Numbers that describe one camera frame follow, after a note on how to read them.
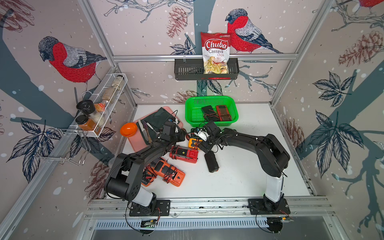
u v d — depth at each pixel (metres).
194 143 0.92
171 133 0.73
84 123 0.59
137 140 1.00
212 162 0.86
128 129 1.02
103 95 0.77
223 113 1.10
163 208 0.73
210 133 0.74
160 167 0.81
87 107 0.62
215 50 0.82
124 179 0.44
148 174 0.81
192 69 1.07
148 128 1.06
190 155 0.88
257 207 0.73
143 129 1.04
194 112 1.16
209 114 1.09
